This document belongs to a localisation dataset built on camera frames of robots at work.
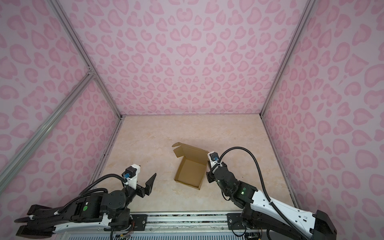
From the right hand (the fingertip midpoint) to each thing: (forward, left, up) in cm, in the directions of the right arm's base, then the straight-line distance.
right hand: (208, 162), depth 77 cm
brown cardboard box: (+4, +10, -13) cm, 17 cm away
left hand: (-9, +27, +8) cm, 29 cm away
